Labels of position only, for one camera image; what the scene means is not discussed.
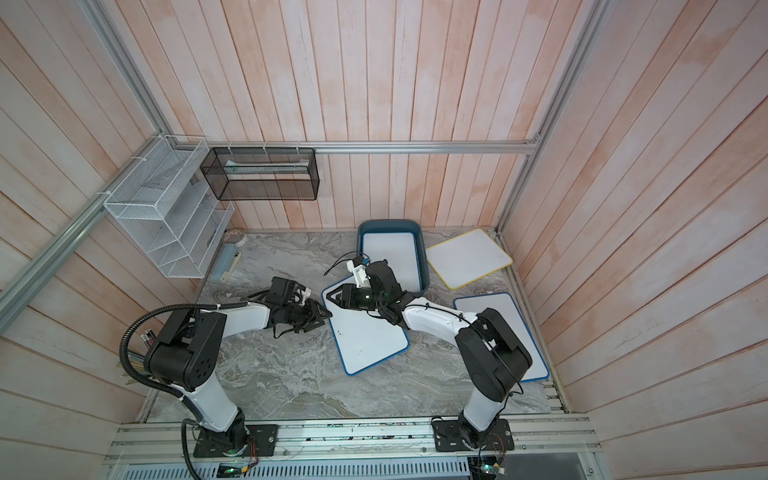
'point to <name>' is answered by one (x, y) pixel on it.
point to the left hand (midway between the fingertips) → (329, 320)
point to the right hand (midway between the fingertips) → (331, 297)
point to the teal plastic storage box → (404, 226)
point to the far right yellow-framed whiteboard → (467, 257)
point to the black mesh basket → (262, 174)
